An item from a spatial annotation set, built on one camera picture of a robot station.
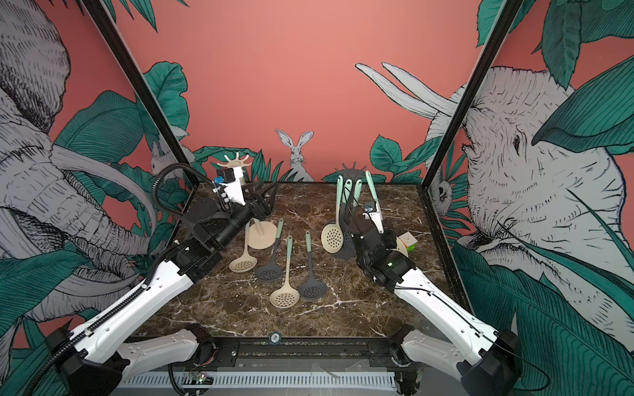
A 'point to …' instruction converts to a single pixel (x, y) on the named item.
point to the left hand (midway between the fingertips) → (272, 181)
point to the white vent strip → (290, 379)
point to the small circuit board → (200, 378)
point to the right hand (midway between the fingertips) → (381, 218)
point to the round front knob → (275, 338)
